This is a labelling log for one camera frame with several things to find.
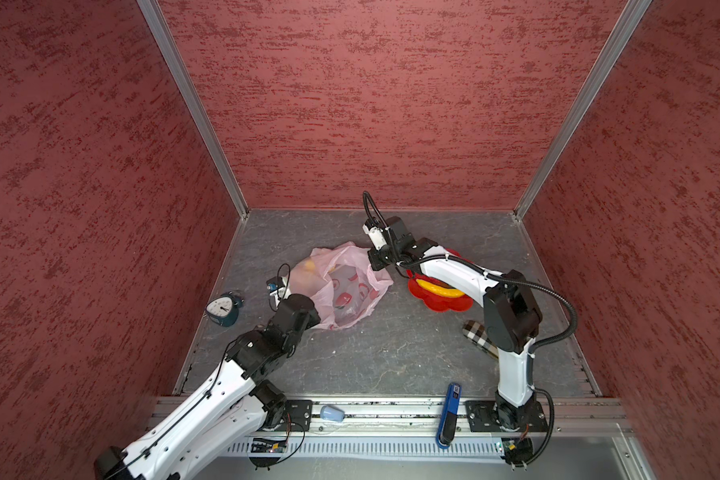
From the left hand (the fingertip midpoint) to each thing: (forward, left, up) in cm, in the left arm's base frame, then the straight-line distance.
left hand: (309, 308), depth 78 cm
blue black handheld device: (-24, -36, -11) cm, 44 cm away
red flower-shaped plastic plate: (+9, -38, -14) cm, 41 cm away
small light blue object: (-22, -7, -14) cm, 27 cm away
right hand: (+19, -16, -3) cm, 25 cm away
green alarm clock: (+5, +29, -11) cm, 31 cm away
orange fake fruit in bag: (+19, +4, -8) cm, 21 cm away
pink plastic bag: (+17, -6, -15) cm, 24 cm away
